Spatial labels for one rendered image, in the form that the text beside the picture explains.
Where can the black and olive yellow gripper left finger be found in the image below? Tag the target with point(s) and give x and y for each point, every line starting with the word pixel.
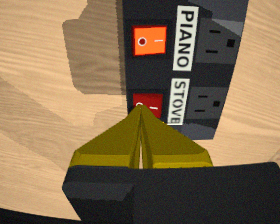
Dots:
pixel 117 146

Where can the black power strip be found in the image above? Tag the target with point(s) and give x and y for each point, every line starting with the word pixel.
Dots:
pixel 180 57

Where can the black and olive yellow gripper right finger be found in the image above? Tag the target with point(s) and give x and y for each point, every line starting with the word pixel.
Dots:
pixel 164 147

